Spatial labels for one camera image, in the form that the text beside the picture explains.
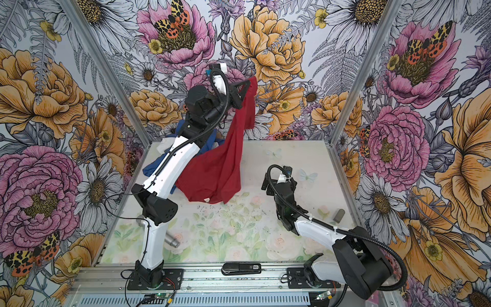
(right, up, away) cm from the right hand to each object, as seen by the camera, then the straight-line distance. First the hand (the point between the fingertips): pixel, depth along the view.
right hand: (275, 180), depth 87 cm
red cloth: (-28, 0, +8) cm, 29 cm away
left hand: (-11, +34, -20) cm, 41 cm away
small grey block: (+30, -17, +3) cm, 34 cm away
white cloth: (-62, +18, +28) cm, 70 cm away
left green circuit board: (-43, -40, -16) cm, 61 cm away
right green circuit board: (+16, -41, -15) cm, 46 cm away
